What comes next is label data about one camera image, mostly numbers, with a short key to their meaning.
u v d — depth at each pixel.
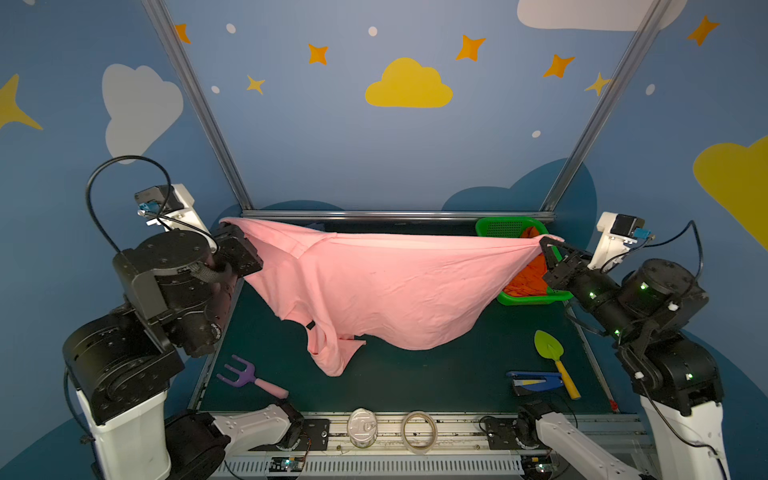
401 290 0.63
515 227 1.15
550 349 0.88
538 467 0.71
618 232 0.42
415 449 0.73
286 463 0.71
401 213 1.83
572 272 0.45
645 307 0.36
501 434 0.75
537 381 0.83
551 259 0.52
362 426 0.71
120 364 0.33
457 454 0.73
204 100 0.85
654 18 0.70
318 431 0.75
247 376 0.83
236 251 0.37
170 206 0.32
